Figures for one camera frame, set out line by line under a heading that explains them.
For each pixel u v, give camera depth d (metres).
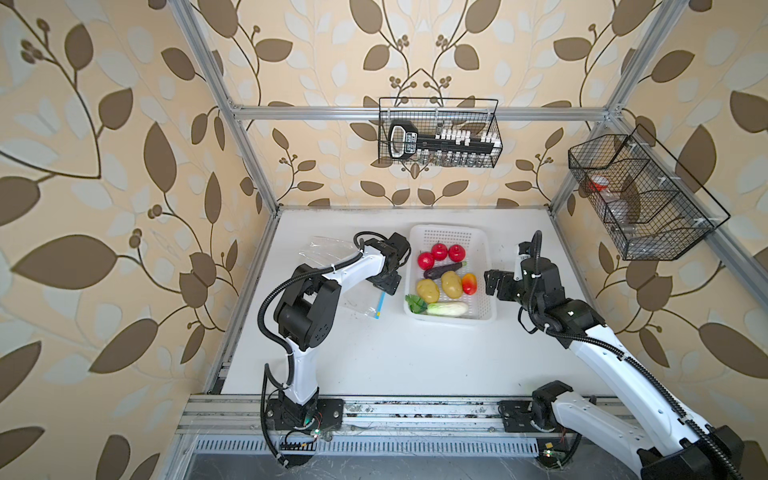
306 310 0.51
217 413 0.76
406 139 0.83
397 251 0.78
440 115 0.91
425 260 0.99
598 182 0.80
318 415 0.74
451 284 0.94
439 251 1.02
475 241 1.02
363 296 0.96
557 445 0.71
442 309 0.87
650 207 0.73
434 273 0.97
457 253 1.02
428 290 0.91
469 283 0.94
